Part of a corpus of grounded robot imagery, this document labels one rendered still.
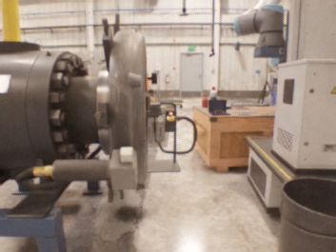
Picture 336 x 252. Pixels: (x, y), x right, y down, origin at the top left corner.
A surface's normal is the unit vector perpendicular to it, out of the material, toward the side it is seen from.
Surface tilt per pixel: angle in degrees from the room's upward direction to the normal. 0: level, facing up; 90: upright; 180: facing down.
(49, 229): 90
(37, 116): 87
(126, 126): 93
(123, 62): 57
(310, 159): 90
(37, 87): 65
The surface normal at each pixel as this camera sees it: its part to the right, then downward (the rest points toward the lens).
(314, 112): -0.10, 0.18
